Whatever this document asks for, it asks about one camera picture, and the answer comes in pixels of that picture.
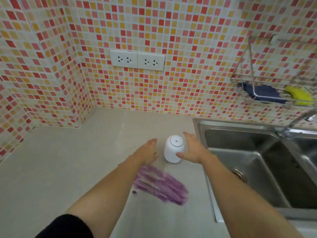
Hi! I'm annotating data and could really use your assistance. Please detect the person's left hand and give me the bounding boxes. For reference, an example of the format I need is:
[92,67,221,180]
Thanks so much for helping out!
[133,138,159,166]

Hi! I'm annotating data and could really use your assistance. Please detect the person's right hand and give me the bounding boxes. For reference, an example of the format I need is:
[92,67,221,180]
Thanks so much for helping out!
[176,131,214,165]

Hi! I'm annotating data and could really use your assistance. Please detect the white plastic cup housing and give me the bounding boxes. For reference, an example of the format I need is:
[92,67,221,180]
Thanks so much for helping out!
[163,135,185,164]

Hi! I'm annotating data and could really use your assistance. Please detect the chrome faucet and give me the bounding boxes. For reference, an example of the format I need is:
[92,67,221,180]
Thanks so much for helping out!
[277,110,317,138]

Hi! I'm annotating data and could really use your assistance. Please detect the yellow sponge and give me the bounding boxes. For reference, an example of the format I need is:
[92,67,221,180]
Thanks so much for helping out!
[284,86,314,106]

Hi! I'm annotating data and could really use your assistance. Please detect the person's right forearm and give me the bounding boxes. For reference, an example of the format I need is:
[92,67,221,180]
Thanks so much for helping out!
[202,153,304,238]

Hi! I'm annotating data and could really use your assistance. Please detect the person's left forearm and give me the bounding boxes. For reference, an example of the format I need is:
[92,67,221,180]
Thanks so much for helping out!
[65,156,147,238]

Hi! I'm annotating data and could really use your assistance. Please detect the purple stain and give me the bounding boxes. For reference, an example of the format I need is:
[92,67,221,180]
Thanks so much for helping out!
[132,165,189,206]

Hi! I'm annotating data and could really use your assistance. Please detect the metal sink drain strainer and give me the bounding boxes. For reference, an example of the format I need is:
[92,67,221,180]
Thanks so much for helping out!
[230,167,248,184]

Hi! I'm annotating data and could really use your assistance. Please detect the stainless steel double sink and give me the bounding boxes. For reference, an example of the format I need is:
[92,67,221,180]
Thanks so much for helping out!
[193,118,317,223]

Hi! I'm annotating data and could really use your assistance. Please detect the dark blue cloth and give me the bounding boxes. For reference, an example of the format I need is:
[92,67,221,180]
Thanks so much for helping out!
[237,82,288,104]

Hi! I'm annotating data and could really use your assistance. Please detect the black sleeve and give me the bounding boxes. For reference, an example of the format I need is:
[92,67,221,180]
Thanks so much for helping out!
[34,214,94,238]

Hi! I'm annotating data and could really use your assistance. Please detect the metal wire dish rack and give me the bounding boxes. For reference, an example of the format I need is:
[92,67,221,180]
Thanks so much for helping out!
[230,34,317,109]

